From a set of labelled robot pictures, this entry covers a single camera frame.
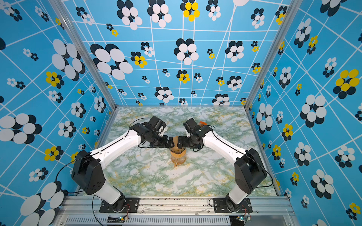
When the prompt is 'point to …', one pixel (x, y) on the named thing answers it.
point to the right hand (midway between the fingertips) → (184, 145)
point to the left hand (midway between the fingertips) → (169, 144)
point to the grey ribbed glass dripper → (177, 152)
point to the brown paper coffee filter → (176, 148)
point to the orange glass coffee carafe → (178, 158)
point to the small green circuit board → (120, 219)
